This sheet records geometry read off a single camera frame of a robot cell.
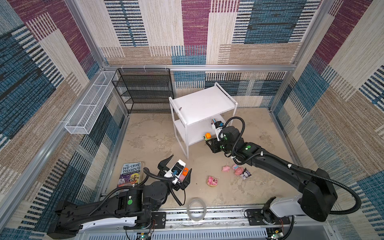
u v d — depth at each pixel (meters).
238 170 0.87
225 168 0.89
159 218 0.74
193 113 0.74
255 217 0.73
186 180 0.58
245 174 0.85
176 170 0.51
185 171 0.63
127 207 0.47
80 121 0.89
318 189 0.41
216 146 0.71
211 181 0.82
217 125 0.71
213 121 0.89
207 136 0.80
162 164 0.58
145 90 1.11
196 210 0.79
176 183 0.55
